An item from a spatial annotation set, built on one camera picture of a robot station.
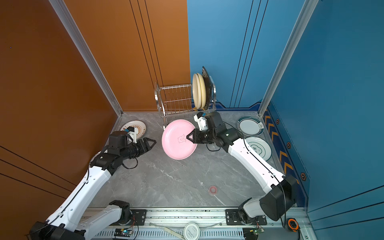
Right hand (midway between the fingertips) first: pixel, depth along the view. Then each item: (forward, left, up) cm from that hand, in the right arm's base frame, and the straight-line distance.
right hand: (186, 137), depth 73 cm
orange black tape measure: (-33, -49, -24) cm, 64 cm away
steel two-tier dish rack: (+27, +7, +1) cm, 27 cm away
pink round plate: (0, +6, -3) cm, 7 cm away
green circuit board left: (-36, +31, -28) cm, 55 cm away
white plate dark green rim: (+32, -46, -30) cm, 64 cm away
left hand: (0, +18, -4) cm, 18 cm away
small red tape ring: (-15, -14, -27) cm, 34 cm away
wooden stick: (-36, +6, -27) cm, 45 cm away
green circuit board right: (-36, -30, -28) cm, 55 cm away
